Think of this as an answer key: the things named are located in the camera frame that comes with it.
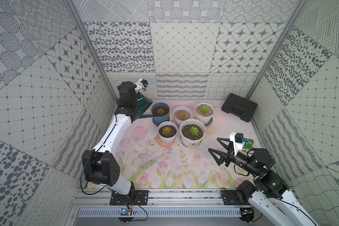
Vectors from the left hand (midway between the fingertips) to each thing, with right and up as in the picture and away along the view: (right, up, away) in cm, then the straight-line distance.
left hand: (117, 80), depth 73 cm
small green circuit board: (+5, -68, -2) cm, 69 cm away
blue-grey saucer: (+57, -25, +31) cm, 70 cm away
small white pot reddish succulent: (+36, -18, +23) cm, 46 cm away
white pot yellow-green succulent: (+26, -30, +15) cm, 42 cm away
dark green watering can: (+12, -11, +12) cm, 20 cm away
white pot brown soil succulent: (+52, -17, +25) cm, 60 cm away
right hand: (+49, -33, -8) cm, 60 cm away
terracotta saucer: (+23, -39, +20) cm, 49 cm away
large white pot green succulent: (+42, -29, +15) cm, 53 cm away
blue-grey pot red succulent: (+20, -15, +28) cm, 38 cm away
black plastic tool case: (+84, -13, +37) cm, 93 cm away
